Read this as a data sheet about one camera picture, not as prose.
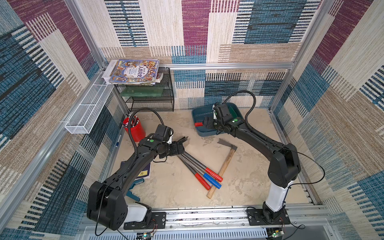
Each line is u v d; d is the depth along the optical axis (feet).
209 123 2.61
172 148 2.39
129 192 2.67
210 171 2.77
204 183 2.72
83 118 2.34
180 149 2.41
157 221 2.40
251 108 2.17
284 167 1.56
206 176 2.73
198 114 3.66
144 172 2.86
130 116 3.08
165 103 3.93
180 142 3.17
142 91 3.25
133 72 2.62
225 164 2.99
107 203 1.30
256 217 2.40
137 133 3.28
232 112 3.68
